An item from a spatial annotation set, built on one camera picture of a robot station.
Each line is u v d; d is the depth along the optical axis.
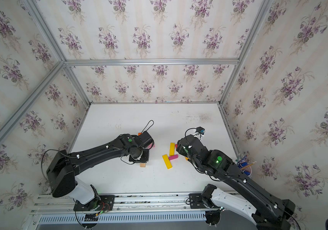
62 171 0.41
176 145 0.95
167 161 0.88
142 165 0.76
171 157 0.89
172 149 0.93
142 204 0.74
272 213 0.38
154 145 0.67
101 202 0.72
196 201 0.73
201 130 0.60
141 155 0.67
